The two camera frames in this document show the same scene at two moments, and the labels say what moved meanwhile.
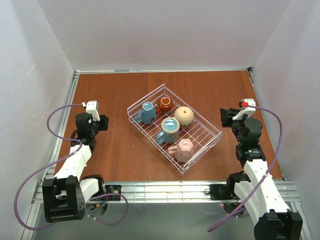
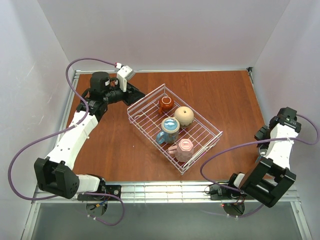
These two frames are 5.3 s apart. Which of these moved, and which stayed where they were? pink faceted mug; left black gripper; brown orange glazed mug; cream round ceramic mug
Moved: left black gripper
Stayed: pink faceted mug; brown orange glazed mug; cream round ceramic mug
